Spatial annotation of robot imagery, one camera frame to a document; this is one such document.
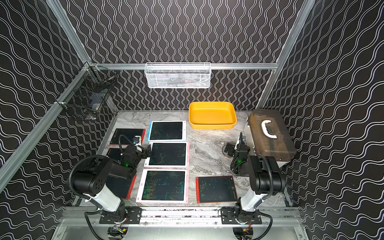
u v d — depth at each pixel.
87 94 0.93
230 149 0.88
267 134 0.81
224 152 0.94
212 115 1.20
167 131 1.10
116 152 0.98
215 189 0.84
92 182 0.46
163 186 0.84
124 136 0.75
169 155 0.95
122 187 0.82
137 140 0.82
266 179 0.47
